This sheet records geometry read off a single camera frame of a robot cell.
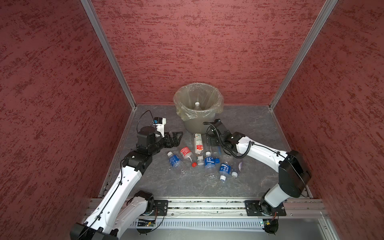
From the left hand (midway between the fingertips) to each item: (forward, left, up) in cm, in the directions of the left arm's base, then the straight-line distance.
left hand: (175, 136), depth 74 cm
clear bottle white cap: (+35, -11, -14) cm, 39 cm away
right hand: (+5, -21, -13) cm, 25 cm away
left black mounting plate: (-28, +7, -24) cm, 38 cm away
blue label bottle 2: (-7, -18, -18) cm, 27 cm away
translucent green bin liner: (+37, -11, -11) cm, 40 cm away
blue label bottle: (-5, +2, -18) cm, 19 cm away
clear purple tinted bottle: (-11, -33, -20) cm, 40 cm away
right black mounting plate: (-28, -41, -23) cm, 55 cm away
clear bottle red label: (-1, -6, -21) cm, 21 cm away
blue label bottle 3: (-10, -27, -17) cm, 34 cm away
